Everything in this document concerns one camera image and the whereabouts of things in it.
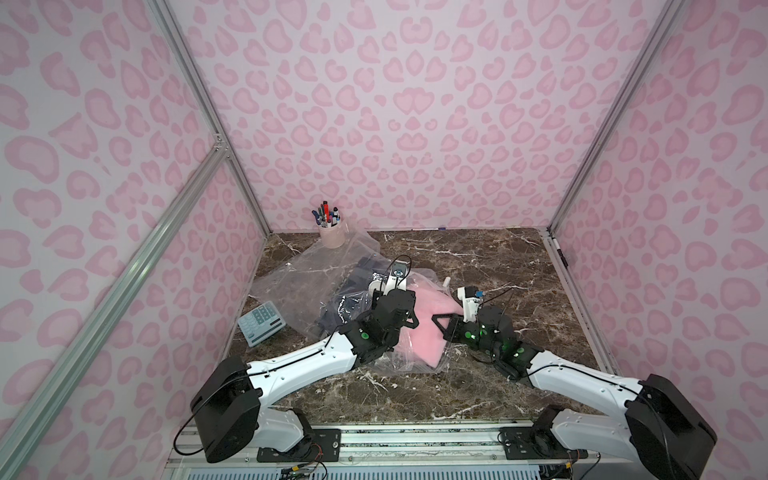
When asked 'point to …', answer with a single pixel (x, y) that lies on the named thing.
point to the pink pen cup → (334, 236)
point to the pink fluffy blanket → (426, 341)
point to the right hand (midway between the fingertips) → (432, 318)
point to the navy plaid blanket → (351, 299)
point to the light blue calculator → (261, 323)
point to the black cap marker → (336, 217)
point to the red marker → (326, 210)
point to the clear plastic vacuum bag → (299, 284)
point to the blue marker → (316, 217)
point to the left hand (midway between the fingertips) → (400, 278)
